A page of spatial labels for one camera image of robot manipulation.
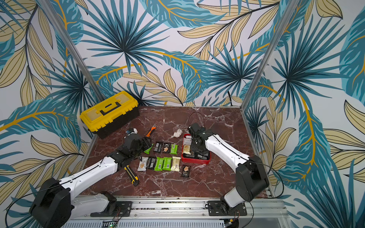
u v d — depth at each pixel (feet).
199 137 1.96
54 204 1.30
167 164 2.89
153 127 3.49
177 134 3.29
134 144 2.10
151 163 2.88
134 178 2.69
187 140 3.19
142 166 2.85
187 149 3.04
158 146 3.12
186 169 2.82
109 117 3.03
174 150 3.10
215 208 2.40
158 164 2.88
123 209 2.39
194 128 2.22
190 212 2.39
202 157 2.96
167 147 3.11
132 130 2.48
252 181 1.43
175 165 2.88
